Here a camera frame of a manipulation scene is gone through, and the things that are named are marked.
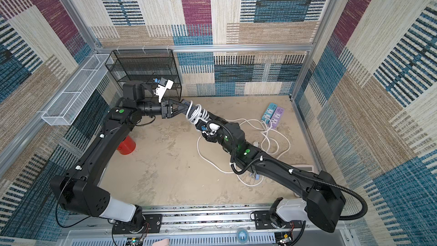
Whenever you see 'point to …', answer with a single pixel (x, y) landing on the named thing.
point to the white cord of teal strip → (289, 143)
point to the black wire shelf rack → (140, 65)
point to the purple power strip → (277, 118)
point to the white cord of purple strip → (225, 170)
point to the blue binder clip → (257, 176)
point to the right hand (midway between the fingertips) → (209, 117)
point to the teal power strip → (268, 113)
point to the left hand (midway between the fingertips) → (186, 107)
